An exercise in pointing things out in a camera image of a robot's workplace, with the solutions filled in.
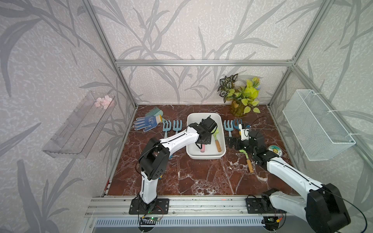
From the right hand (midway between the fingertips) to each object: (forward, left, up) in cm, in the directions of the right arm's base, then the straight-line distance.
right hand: (232, 136), depth 85 cm
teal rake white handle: (+13, +43, -12) cm, 47 cm away
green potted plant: (+26, -11, +6) cm, 29 cm away
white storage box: (-1, +8, -14) cm, 16 cm away
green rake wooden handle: (+3, +10, -2) cm, 10 cm away
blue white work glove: (+20, +58, -12) cm, 63 cm away
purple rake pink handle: (-6, +18, -6) cm, 20 cm away
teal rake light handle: (+15, -3, -13) cm, 20 cm away
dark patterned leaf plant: (+39, -1, +8) cm, 39 cm away
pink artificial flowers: (+10, +70, +20) cm, 73 cm away
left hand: (+1, +15, -6) cm, 16 cm away
